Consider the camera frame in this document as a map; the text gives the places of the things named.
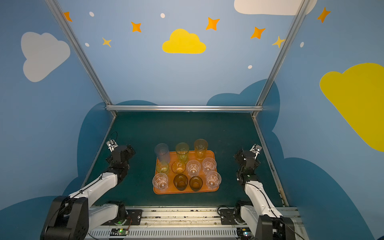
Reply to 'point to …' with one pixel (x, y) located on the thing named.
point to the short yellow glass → (178, 167)
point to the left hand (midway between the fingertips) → (124, 148)
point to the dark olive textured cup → (180, 181)
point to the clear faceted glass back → (160, 181)
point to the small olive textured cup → (196, 183)
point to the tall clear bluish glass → (162, 151)
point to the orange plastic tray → (189, 177)
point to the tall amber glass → (200, 146)
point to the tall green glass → (182, 150)
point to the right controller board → (244, 233)
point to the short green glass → (162, 167)
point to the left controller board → (119, 231)
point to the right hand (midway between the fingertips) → (249, 151)
